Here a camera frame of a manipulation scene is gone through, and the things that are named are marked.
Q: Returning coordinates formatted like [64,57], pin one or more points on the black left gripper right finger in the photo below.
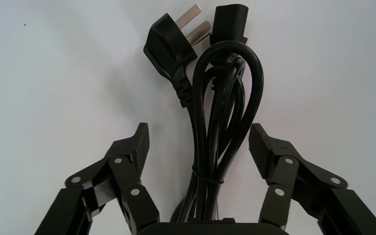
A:
[288,172]

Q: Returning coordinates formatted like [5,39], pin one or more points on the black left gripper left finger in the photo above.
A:
[123,175]

